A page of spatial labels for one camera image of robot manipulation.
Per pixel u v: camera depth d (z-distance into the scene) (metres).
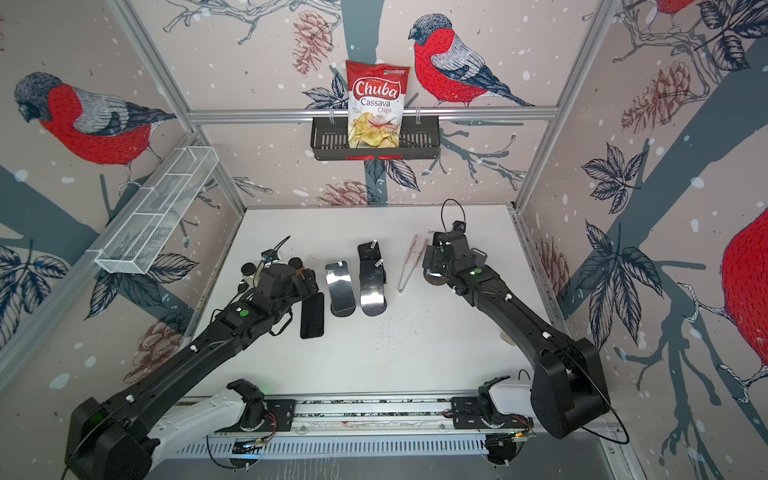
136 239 0.73
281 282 0.60
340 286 0.88
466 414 0.73
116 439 0.37
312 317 0.90
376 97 0.83
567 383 0.40
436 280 0.98
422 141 1.07
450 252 0.63
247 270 0.92
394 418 0.74
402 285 0.98
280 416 0.73
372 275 0.88
